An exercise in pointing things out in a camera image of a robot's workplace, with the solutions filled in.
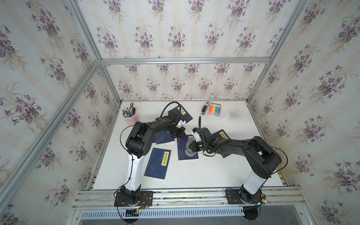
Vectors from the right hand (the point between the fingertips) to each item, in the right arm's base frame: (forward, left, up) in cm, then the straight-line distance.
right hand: (192, 147), depth 92 cm
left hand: (+7, +4, -1) cm, 8 cm away
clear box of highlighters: (+35, -20, -1) cm, 40 cm away
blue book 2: (+11, -21, 0) cm, 24 cm away
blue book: (+28, +6, +1) cm, 28 cm away
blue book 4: (+8, +20, +1) cm, 22 cm away
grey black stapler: (+33, -11, +3) cm, 35 cm away
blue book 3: (+3, +7, +1) cm, 7 cm away
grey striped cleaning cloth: (-4, +2, +4) cm, 6 cm away
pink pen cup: (+19, +44, +10) cm, 48 cm away
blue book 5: (-10, +22, -1) cm, 24 cm away
